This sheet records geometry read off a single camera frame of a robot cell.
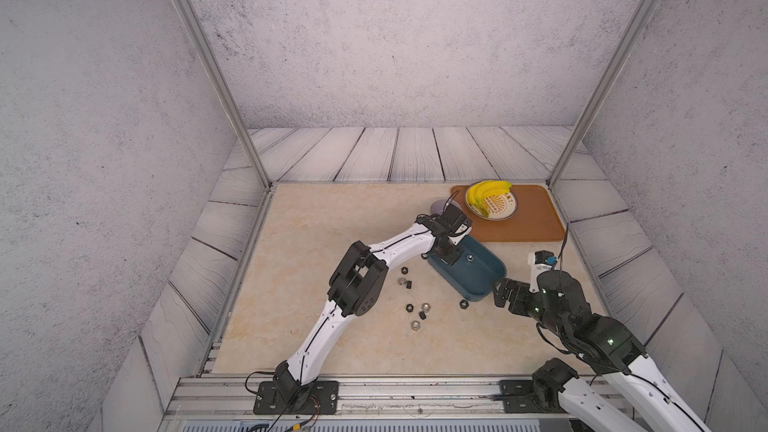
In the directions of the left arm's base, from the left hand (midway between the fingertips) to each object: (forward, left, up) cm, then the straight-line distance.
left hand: (459, 256), depth 96 cm
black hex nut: (-3, +18, -3) cm, 18 cm away
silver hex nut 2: (-15, +12, -4) cm, 19 cm away
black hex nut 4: (-15, +17, -3) cm, 23 cm away
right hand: (-18, -6, +15) cm, 24 cm away
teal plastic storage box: (-5, -4, -3) cm, 7 cm away
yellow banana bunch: (+25, -11, +3) cm, 28 cm away
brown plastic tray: (+16, -31, -2) cm, 35 cm away
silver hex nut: (-7, +19, -3) cm, 20 cm away
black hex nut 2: (-8, +16, -3) cm, 18 cm away
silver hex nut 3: (-20, +15, -3) cm, 26 cm away
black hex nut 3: (-14, +1, -3) cm, 15 cm away
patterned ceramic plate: (+22, -19, -1) cm, 29 cm away
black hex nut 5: (-17, +13, -3) cm, 22 cm away
